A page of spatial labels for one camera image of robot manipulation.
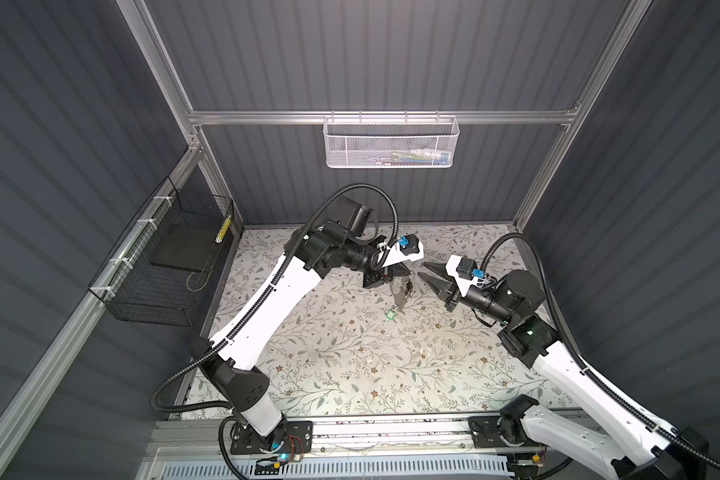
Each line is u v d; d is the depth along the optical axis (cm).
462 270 52
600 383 45
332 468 77
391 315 82
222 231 81
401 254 53
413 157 93
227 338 41
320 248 46
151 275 72
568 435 54
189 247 74
